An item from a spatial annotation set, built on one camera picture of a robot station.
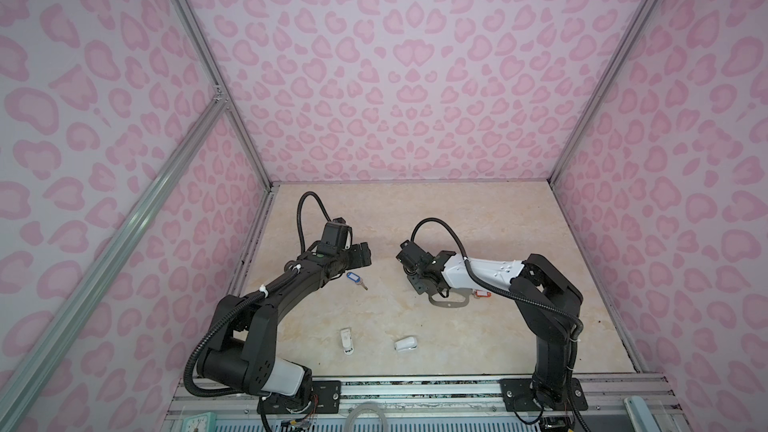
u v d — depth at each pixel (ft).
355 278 3.10
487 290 1.61
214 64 2.82
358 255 2.64
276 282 1.80
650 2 2.42
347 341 2.57
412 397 2.46
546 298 1.61
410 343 2.60
